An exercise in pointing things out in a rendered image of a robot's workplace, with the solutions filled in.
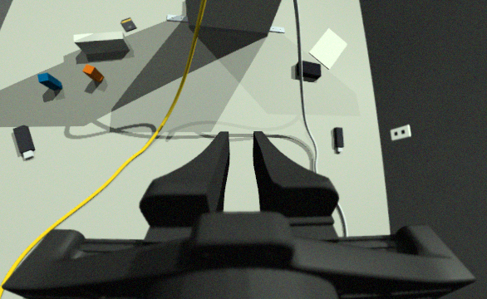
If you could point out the grey cable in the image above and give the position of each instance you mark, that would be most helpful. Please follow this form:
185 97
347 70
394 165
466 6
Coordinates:
300 65

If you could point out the blue rectangular block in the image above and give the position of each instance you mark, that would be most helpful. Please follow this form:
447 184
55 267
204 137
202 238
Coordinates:
49 81

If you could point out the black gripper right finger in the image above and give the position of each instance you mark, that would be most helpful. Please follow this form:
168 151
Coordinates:
306 198

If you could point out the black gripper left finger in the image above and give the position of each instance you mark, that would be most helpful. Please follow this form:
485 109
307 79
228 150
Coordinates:
173 201

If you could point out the orange rectangular block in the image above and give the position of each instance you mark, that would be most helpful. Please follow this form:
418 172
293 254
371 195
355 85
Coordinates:
93 73

